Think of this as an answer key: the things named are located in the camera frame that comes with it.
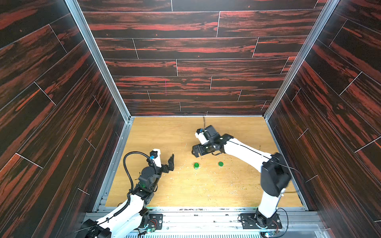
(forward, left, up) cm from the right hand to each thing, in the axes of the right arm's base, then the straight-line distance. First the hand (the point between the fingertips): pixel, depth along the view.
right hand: (201, 147), depth 90 cm
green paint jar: (-8, +3, -8) cm, 12 cm away
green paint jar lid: (-5, -13, -10) cm, 17 cm away
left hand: (-9, +20, +6) cm, 22 cm away
